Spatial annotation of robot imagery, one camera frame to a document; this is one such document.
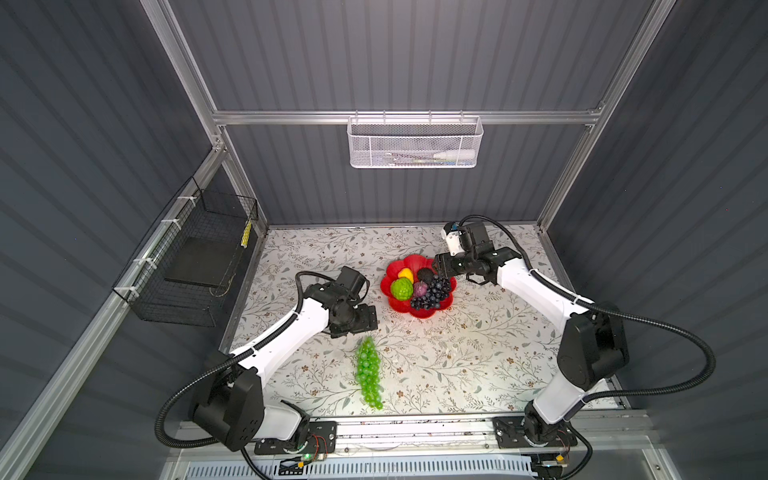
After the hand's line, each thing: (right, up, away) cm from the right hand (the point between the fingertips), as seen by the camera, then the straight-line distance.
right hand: (444, 263), depth 89 cm
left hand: (-23, -17, -6) cm, 30 cm away
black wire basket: (-65, -1, -19) cm, 68 cm away
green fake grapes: (-22, -30, -9) cm, 38 cm away
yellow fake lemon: (-10, -4, +12) cm, 16 cm away
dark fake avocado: (-4, -4, +11) cm, 13 cm away
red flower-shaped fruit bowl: (-8, 0, +19) cm, 20 cm away
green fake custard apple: (-13, -8, +5) cm, 16 cm away
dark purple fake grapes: (-1, -8, +5) cm, 10 cm away
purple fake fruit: (-7, -8, +7) cm, 13 cm away
